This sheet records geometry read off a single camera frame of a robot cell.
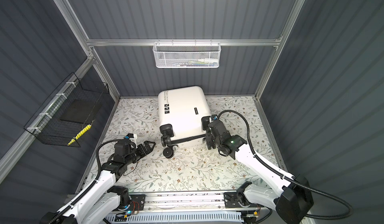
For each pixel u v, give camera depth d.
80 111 0.81
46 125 0.63
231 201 0.74
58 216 0.40
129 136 0.77
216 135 0.61
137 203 0.72
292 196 0.38
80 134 0.68
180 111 0.84
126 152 0.67
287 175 0.42
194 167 0.85
